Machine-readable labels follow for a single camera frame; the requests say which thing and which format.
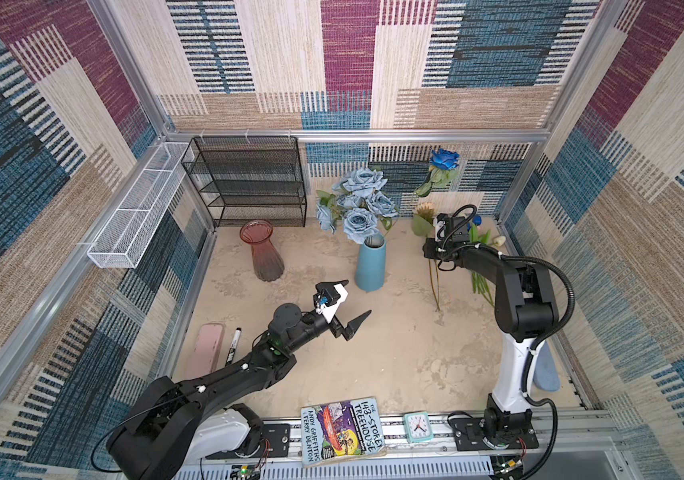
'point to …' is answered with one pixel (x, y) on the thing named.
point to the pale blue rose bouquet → (356, 206)
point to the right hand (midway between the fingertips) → (427, 248)
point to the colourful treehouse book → (340, 430)
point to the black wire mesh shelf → (246, 178)
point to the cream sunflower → (422, 225)
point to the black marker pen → (233, 346)
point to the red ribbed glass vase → (267, 262)
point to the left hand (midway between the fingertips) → (357, 292)
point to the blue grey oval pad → (546, 375)
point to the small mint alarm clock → (418, 427)
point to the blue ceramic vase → (371, 264)
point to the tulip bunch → (478, 236)
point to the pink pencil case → (205, 351)
